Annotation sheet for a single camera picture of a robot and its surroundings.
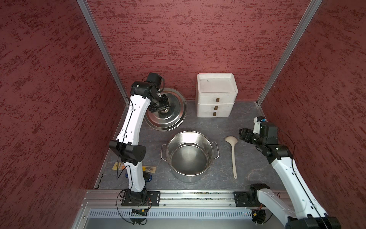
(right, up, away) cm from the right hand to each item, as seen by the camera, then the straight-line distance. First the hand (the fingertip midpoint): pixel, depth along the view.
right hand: (243, 134), depth 79 cm
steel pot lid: (-42, +9, -3) cm, 43 cm away
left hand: (-45, +14, -2) cm, 47 cm away
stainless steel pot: (-30, -15, +12) cm, 36 cm away
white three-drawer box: (-13, +25, +14) cm, 32 cm away
